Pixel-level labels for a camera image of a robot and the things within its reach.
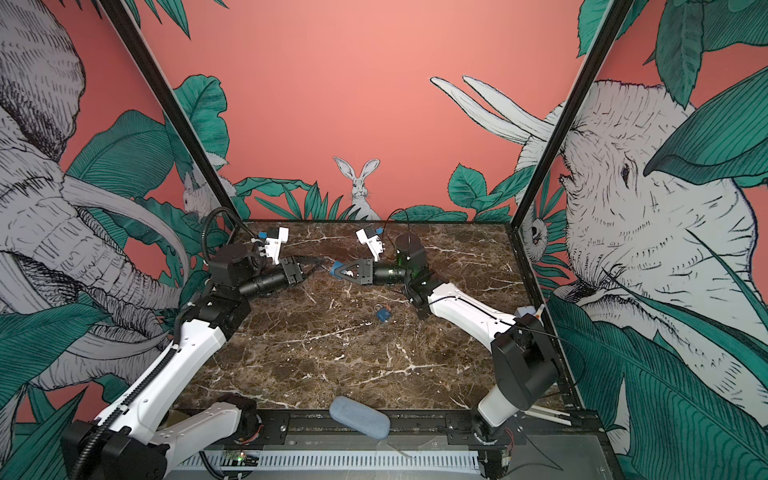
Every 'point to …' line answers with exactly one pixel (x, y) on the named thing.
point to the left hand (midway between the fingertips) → (322, 259)
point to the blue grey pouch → (360, 417)
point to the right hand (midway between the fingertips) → (336, 276)
